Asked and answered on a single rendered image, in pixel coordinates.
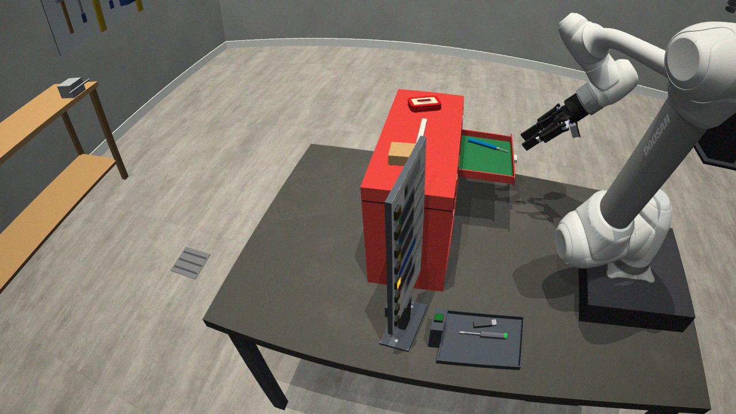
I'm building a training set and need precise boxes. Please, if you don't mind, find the tan cardboard box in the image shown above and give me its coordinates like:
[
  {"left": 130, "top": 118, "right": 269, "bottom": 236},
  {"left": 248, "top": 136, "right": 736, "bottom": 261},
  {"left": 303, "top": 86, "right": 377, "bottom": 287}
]
[{"left": 388, "top": 142, "right": 416, "bottom": 166}]

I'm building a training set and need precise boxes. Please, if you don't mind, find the blue-handled deburring tool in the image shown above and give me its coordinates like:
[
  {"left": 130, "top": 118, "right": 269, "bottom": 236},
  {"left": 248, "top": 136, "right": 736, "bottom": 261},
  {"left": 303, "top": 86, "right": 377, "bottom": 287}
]
[{"left": 468, "top": 138, "right": 506, "bottom": 151}]

